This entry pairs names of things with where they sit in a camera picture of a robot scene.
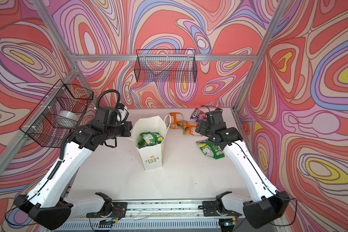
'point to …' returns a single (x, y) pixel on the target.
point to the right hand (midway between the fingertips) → (206, 131)
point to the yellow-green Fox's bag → (149, 138)
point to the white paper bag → (151, 156)
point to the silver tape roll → (69, 115)
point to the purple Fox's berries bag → (198, 115)
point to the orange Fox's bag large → (189, 127)
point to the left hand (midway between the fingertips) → (133, 125)
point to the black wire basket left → (45, 128)
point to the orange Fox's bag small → (176, 120)
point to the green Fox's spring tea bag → (209, 148)
